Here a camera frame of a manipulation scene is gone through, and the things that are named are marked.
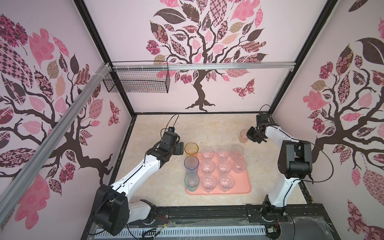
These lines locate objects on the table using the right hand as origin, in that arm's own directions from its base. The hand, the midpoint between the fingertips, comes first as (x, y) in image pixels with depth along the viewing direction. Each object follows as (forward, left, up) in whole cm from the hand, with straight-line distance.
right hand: (249, 134), depth 99 cm
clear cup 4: (-22, +20, -1) cm, 30 cm away
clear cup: (-13, +29, -2) cm, 32 cm away
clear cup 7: (-11, +10, -4) cm, 15 cm away
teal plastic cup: (-30, +39, -4) cm, 49 cm away
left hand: (-13, +48, +7) cm, 51 cm away
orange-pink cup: (-2, +5, -1) cm, 5 cm away
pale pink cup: (-21, +10, -5) cm, 23 cm away
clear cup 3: (-22, +30, 0) cm, 37 cm away
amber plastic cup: (-14, +39, +6) cm, 42 cm away
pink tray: (-25, +21, -5) cm, 33 cm away
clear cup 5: (-31, +30, -5) cm, 43 cm away
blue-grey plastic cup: (-21, +39, +1) cm, 45 cm away
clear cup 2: (-12, +19, -2) cm, 22 cm away
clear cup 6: (-30, +19, -6) cm, 36 cm away
